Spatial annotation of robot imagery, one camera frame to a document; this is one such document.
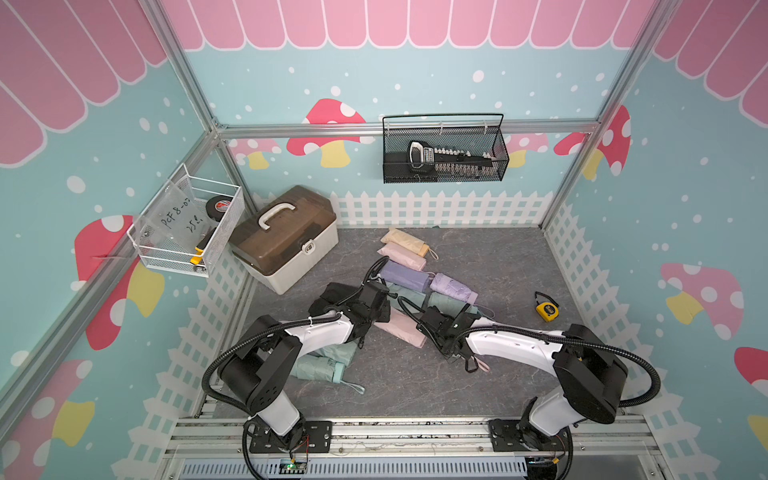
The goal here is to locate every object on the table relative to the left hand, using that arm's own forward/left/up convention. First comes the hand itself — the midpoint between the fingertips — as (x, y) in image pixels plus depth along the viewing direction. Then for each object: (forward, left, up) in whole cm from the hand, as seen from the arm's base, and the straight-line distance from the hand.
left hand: (382, 307), depth 93 cm
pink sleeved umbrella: (+21, -7, -1) cm, 22 cm away
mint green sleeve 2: (-14, +11, -2) cm, 18 cm away
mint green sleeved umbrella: (+2, -21, -1) cm, 21 cm away
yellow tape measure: (+1, -53, -2) cm, 53 cm away
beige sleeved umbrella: (+29, -7, -1) cm, 30 cm away
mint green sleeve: (+6, -11, -4) cm, 13 cm away
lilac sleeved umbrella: (+9, -23, -1) cm, 24 cm away
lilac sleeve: (+12, -8, -1) cm, 15 cm away
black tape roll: (+13, +44, +29) cm, 55 cm away
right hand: (-11, -22, -1) cm, 25 cm away
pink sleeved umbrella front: (-16, -29, -3) cm, 34 cm away
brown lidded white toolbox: (+17, +32, +14) cm, 38 cm away
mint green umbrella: (-19, +16, -2) cm, 25 cm away
